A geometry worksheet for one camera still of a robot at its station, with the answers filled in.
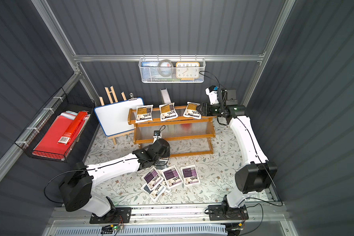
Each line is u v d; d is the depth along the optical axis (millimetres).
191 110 788
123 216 736
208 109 680
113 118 904
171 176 846
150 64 886
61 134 711
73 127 723
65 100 810
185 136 846
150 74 854
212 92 680
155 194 788
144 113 780
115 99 882
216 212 737
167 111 785
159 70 871
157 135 738
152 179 826
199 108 773
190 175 866
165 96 944
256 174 429
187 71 881
